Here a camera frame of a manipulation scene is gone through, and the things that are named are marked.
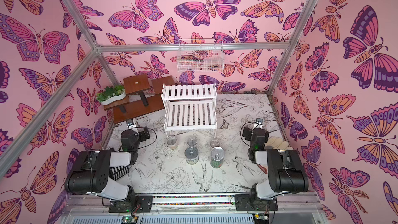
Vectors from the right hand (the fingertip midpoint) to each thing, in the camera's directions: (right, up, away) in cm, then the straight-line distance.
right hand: (253, 126), depth 93 cm
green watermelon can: (-23, -13, -15) cm, 30 cm away
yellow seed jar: (-48, -9, -3) cm, 49 cm away
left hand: (-68, 0, +1) cm, 68 cm away
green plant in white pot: (-86, +19, -1) cm, 88 cm away
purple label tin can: (-36, -13, -11) cm, 40 cm away
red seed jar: (-23, -9, -5) cm, 25 cm away
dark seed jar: (-37, -8, -3) cm, 38 cm away
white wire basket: (-32, +44, +13) cm, 55 cm away
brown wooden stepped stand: (-72, +17, +14) cm, 75 cm away
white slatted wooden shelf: (-39, +12, +4) cm, 41 cm away
